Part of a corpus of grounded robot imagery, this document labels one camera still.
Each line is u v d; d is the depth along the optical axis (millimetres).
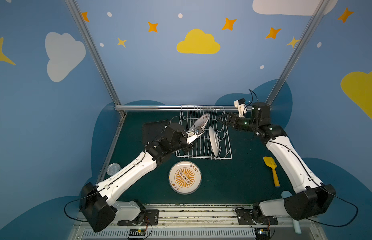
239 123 648
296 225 715
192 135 606
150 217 744
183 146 617
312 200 400
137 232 727
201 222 736
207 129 904
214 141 882
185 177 868
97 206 375
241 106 675
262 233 733
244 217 743
